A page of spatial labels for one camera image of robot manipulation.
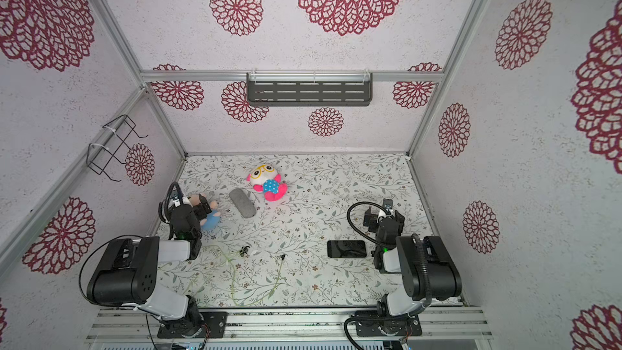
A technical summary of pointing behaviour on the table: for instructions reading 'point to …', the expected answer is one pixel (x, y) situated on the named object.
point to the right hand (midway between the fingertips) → (384, 207)
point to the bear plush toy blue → (213, 219)
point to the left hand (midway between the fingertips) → (190, 200)
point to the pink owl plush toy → (266, 179)
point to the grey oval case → (242, 202)
